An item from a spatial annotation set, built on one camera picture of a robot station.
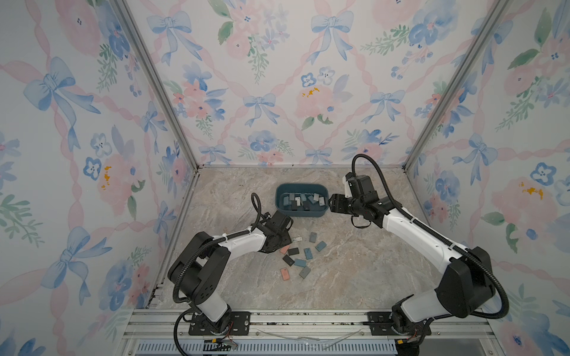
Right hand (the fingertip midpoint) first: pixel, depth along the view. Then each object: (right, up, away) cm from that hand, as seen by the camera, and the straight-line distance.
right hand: (336, 201), depth 85 cm
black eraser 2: (-10, -3, +18) cm, 21 cm away
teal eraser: (-20, -1, +18) cm, 27 cm away
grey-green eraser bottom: (-12, -28, 0) cm, 30 cm away
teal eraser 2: (-12, +1, +20) cm, 23 cm away
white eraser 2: (-3, -1, +17) cm, 17 cm away
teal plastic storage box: (-21, +4, +23) cm, 32 cm away
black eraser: (-16, -3, +18) cm, 24 cm away
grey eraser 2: (-8, -16, +9) cm, 20 cm away
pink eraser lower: (-20, -20, +4) cm, 29 cm away
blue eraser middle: (-11, -22, +5) cm, 25 cm away
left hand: (-19, -16, +7) cm, 26 cm away
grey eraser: (-17, +1, +21) cm, 27 cm away
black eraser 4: (-18, -24, +2) cm, 30 cm away
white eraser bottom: (-5, +1, +21) cm, 22 cm away
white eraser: (-14, 0, +19) cm, 23 cm away
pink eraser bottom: (-20, -28, -2) cm, 34 cm away
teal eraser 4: (-5, -19, +7) cm, 21 cm away
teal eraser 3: (-8, 0, +21) cm, 22 cm away
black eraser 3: (-16, -21, +5) cm, 27 cm away
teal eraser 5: (-14, -25, +4) cm, 29 cm away
